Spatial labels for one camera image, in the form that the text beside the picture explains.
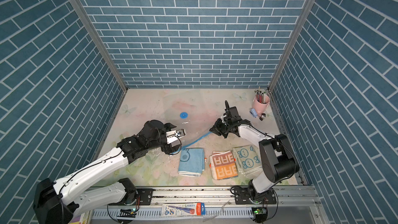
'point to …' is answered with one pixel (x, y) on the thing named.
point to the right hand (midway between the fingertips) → (210, 129)
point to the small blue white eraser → (253, 112)
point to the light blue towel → (191, 162)
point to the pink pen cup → (260, 103)
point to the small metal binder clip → (263, 115)
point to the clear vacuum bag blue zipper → (197, 112)
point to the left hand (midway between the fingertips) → (180, 134)
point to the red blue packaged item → (183, 209)
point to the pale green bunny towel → (248, 159)
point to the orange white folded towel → (223, 165)
